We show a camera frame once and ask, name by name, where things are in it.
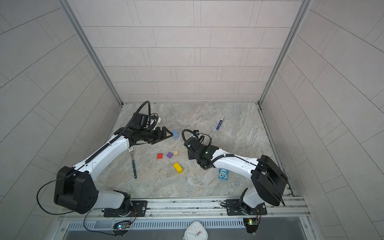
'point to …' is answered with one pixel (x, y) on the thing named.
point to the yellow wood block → (178, 168)
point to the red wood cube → (159, 155)
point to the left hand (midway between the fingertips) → (172, 134)
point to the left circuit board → (121, 226)
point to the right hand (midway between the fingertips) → (191, 151)
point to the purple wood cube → (169, 155)
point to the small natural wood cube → (175, 152)
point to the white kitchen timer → (196, 231)
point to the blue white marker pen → (220, 122)
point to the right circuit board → (252, 224)
